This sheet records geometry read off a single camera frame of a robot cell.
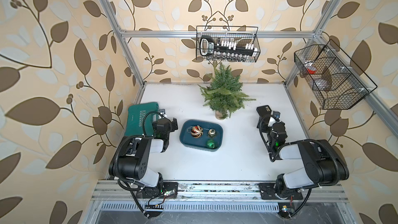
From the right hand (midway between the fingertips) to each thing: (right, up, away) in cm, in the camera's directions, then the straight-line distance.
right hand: (269, 118), depth 92 cm
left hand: (-64, 0, +2) cm, 64 cm away
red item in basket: (+18, +26, -10) cm, 33 cm away
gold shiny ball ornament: (-35, -9, -2) cm, 36 cm away
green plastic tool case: (-78, -1, +2) cm, 78 cm away
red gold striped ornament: (-43, -7, -3) cm, 44 cm away
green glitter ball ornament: (-35, -13, -7) cm, 38 cm away
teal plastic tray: (-49, -13, -1) cm, 51 cm away
